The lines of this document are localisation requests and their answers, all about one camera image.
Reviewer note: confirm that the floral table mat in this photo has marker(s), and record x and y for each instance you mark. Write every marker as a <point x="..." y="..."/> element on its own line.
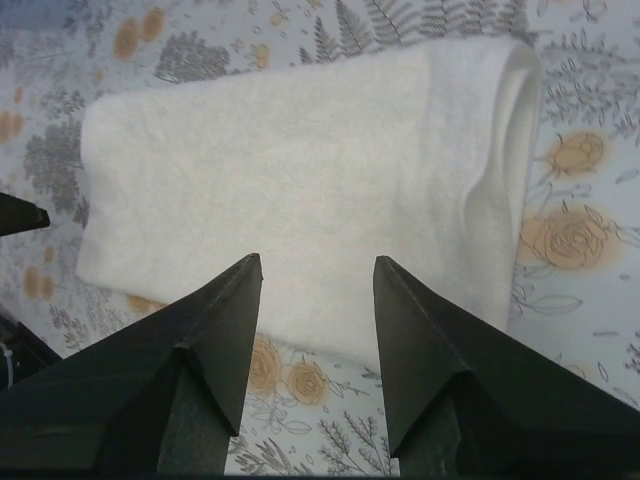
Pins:
<point x="575" y="296"/>

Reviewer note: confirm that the white towel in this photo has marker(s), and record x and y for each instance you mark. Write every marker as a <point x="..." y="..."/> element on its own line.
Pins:
<point x="420" y="153"/>

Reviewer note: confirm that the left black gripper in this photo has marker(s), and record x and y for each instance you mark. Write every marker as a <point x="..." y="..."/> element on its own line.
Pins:
<point x="23" y="354"/>

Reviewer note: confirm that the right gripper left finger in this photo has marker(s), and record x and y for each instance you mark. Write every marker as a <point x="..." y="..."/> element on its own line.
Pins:
<point x="163" y="396"/>

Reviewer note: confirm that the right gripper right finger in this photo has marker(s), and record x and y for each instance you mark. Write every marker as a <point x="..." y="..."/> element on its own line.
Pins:
<point x="463" y="398"/>

